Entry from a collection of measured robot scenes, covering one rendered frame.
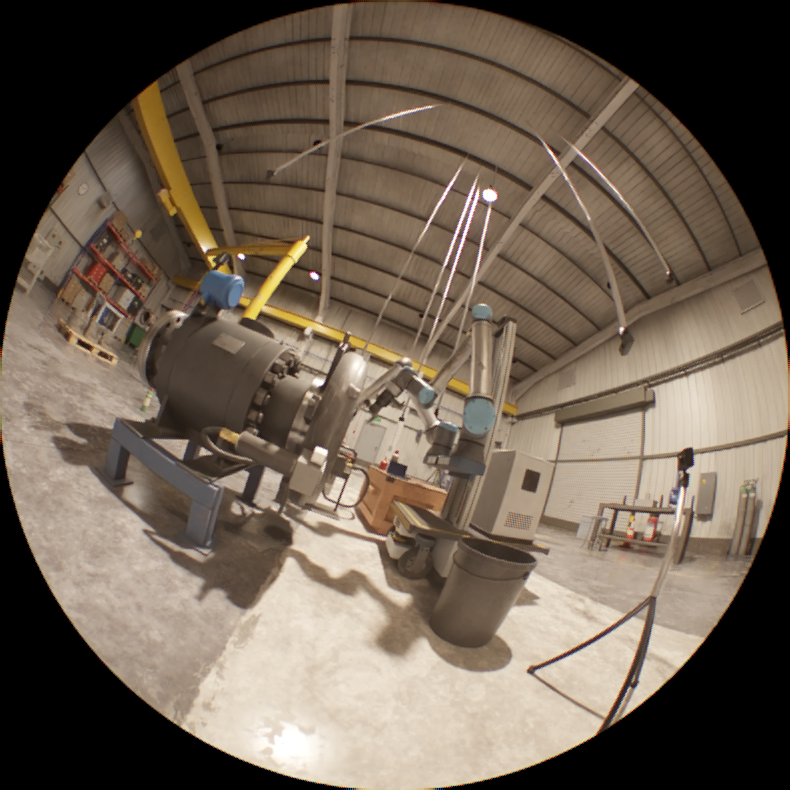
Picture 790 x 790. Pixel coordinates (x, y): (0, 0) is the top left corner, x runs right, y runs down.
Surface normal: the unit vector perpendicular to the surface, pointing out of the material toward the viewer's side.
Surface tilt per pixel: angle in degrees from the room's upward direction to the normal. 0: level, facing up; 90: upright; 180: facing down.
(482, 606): 93
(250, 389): 89
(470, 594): 93
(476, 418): 95
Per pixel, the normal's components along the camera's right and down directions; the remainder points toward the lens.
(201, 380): 0.22, -0.01
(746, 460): -0.92, -0.37
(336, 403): 0.37, -0.36
